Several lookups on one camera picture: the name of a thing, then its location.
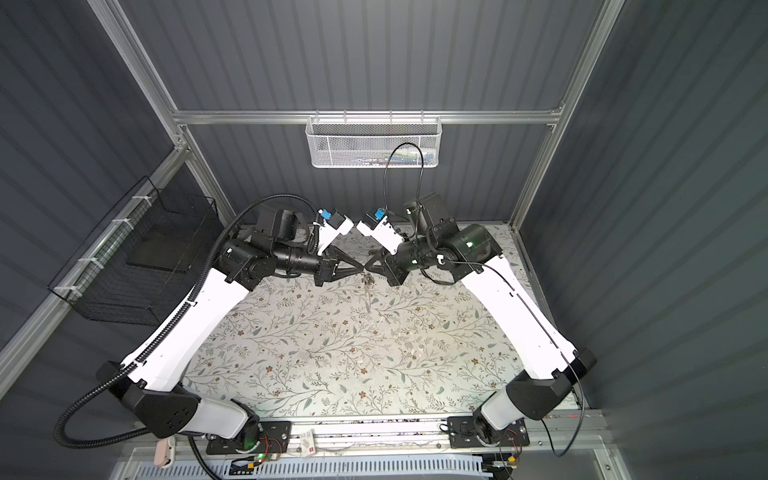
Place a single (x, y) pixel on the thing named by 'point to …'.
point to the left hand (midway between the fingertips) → (363, 268)
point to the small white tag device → (307, 443)
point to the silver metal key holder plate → (368, 282)
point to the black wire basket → (147, 260)
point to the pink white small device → (164, 453)
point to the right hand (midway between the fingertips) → (370, 268)
